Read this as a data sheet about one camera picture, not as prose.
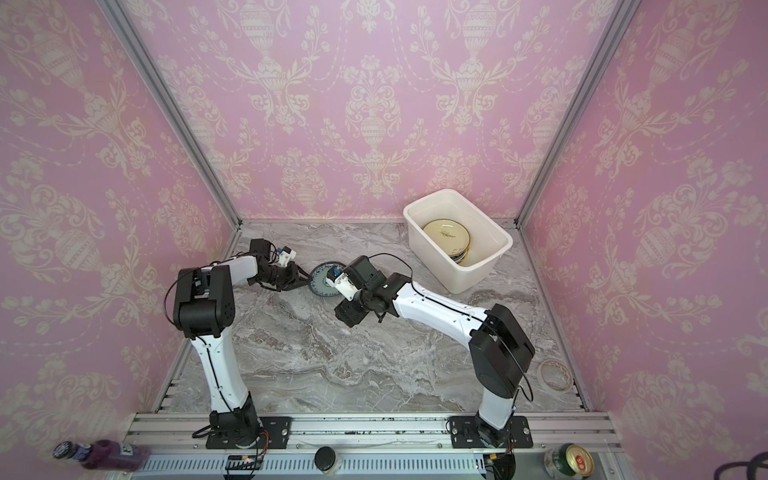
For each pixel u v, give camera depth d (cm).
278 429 75
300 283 97
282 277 92
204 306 58
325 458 64
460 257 103
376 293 62
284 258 99
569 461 62
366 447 73
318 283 103
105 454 65
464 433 73
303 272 99
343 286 74
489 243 100
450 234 109
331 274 73
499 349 45
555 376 83
